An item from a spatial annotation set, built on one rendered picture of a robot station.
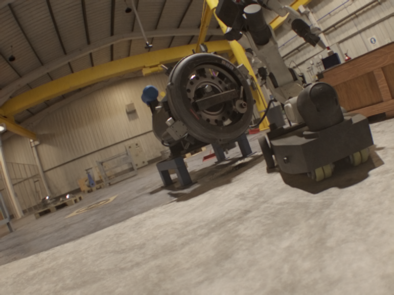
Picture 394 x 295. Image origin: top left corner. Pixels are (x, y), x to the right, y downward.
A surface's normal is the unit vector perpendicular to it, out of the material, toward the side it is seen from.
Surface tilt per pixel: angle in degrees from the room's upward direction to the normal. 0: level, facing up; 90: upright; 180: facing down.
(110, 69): 90
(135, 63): 90
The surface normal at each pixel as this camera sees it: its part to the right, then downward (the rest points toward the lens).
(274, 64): -0.33, -0.07
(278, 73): -0.40, -0.30
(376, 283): -0.36, -0.93
